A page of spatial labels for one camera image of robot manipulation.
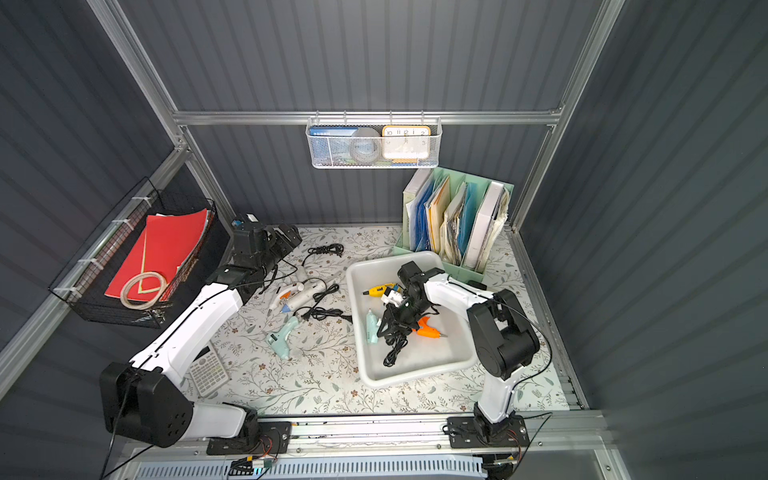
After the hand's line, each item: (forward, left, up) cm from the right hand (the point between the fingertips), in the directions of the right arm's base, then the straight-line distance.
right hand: (388, 332), depth 84 cm
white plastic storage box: (-4, -10, -7) cm, 13 cm away
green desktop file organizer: (+33, -21, +14) cm, 41 cm away
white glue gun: (+14, +31, -4) cm, 34 cm away
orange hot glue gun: (+3, -12, -6) cm, 14 cm away
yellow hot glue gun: (+17, +3, -5) cm, 18 cm away
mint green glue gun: (+3, +5, -1) cm, 6 cm away
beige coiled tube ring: (0, +60, +23) cm, 64 cm away
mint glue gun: (0, +33, -6) cm, 34 cm away
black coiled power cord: (+36, +22, -6) cm, 43 cm away
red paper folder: (+12, +55, +25) cm, 62 cm away
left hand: (+19, +29, +21) cm, 40 cm away
